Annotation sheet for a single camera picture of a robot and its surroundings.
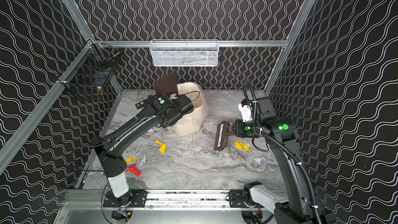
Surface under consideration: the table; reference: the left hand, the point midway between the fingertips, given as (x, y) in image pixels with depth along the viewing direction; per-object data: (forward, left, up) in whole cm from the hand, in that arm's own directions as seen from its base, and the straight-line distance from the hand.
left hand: (152, 99), depth 68 cm
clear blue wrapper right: (-10, -54, -38) cm, 67 cm away
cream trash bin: (-1, -16, -17) cm, 23 cm away
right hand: (-9, -37, -8) cm, 38 cm away
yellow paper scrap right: (-2, -44, -36) cm, 57 cm away
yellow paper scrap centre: (-5, +1, -34) cm, 34 cm away
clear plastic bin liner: (-1, -16, -17) cm, 23 cm away
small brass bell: (+12, +34, -6) cm, 37 cm away
